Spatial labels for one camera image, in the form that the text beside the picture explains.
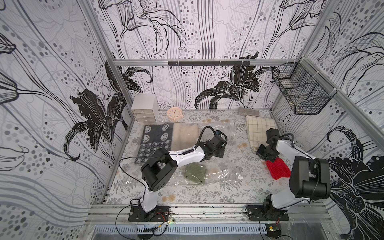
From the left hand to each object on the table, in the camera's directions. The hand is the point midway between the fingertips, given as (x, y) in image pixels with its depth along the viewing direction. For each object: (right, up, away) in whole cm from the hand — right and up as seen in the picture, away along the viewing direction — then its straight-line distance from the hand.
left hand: (219, 151), depth 91 cm
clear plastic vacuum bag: (+1, -8, -12) cm, 15 cm away
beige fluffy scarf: (-23, +9, +8) cm, 26 cm away
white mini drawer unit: (-50, +28, +11) cm, 58 cm away
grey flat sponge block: (+23, +26, +24) cm, 42 cm away
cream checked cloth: (+28, +14, +12) cm, 34 cm away
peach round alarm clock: (-31, +24, +24) cm, 46 cm away
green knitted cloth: (-14, -10, -9) cm, 19 cm away
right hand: (+27, -2, +2) cm, 27 cm away
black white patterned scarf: (-42, +8, +8) cm, 43 cm away
